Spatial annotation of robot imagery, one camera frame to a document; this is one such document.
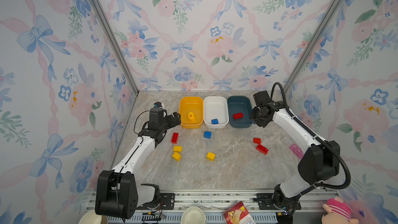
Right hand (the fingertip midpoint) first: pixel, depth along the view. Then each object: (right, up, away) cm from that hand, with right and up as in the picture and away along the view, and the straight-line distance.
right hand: (251, 117), depth 88 cm
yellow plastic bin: (-35, +4, +21) cm, 42 cm away
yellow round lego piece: (-35, 0, +15) cm, 38 cm away
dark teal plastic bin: (-1, +5, +22) cm, 22 cm away
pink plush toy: (+31, -39, -21) cm, 54 cm away
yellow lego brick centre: (-23, -22, 0) cm, 32 cm away
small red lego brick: (+6, -15, +8) cm, 18 cm away
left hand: (-44, +1, -2) cm, 44 cm away
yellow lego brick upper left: (-42, -18, +3) cm, 46 cm away
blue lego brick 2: (-25, -12, +10) cm, 29 cm away
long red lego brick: (+7, -18, +3) cm, 20 cm away
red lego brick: (-44, -13, +5) cm, 47 cm away
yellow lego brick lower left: (-42, -21, -1) cm, 47 cm away
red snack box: (-12, -41, -20) cm, 47 cm away
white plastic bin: (-19, +6, +19) cm, 27 cm away
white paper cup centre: (-32, -44, -16) cm, 57 cm away
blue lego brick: (-19, -4, +16) cm, 26 cm away
